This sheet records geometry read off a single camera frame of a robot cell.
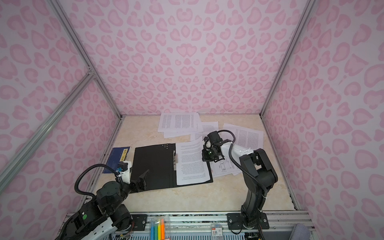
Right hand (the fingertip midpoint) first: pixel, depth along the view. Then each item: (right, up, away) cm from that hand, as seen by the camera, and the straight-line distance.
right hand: (203, 157), depth 92 cm
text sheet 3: (+31, +11, +16) cm, 37 cm away
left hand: (-30, -1, -21) cm, 37 cm away
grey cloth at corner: (+43, -29, -24) cm, 57 cm away
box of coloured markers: (-22, -30, -21) cm, 42 cm away
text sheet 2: (-17, +22, +25) cm, 38 cm away
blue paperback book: (-56, 0, +6) cm, 56 cm away
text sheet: (-7, -7, +1) cm, 10 cm away
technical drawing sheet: (+13, -7, 0) cm, 15 cm away
